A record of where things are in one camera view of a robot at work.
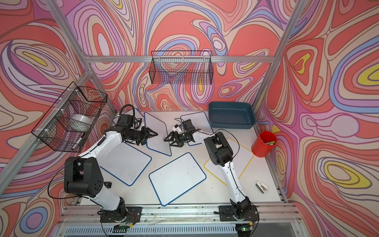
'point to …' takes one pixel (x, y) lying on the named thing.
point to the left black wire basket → (64, 126)
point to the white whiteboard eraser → (261, 186)
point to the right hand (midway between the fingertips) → (168, 146)
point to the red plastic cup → (264, 142)
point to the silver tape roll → (81, 120)
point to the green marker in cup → (271, 143)
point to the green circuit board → (120, 228)
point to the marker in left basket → (78, 141)
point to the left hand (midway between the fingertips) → (156, 136)
